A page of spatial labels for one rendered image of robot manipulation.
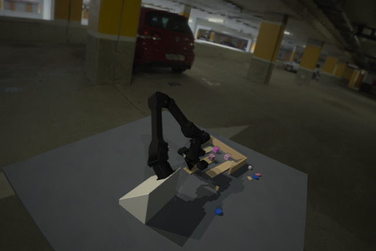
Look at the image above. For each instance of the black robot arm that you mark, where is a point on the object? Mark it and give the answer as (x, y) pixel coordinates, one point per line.
(158, 157)

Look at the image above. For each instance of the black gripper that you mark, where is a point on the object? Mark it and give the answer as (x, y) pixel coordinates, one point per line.
(192, 158)

